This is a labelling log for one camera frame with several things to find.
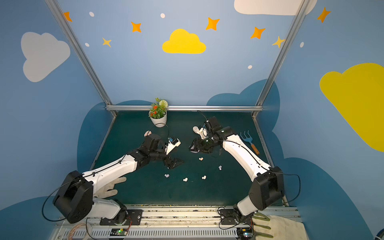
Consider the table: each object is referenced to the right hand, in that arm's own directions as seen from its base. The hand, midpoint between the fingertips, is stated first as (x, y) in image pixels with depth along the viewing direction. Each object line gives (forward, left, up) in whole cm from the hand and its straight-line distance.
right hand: (194, 148), depth 79 cm
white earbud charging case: (+28, +1, -18) cm, 33 cm away
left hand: (-2, +7, -4) cm, 9 cm away
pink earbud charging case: (+21, +35, -16) cm, 44 cm away
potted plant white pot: (+29, +27, -4) cm, 39 cm away
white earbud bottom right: (-8, -6, -19) cm, 22 cm away
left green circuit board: (-37, +35, -18) cm, 54 cm away
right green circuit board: (-34, -26, -20) cm, 48 cm away
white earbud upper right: (+4, -4, -19) cm, 20 cm away
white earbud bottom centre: (-11, +5, -18) cm, 21 cm away
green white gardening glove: (-31, -42, -18) cm, 56 cm away
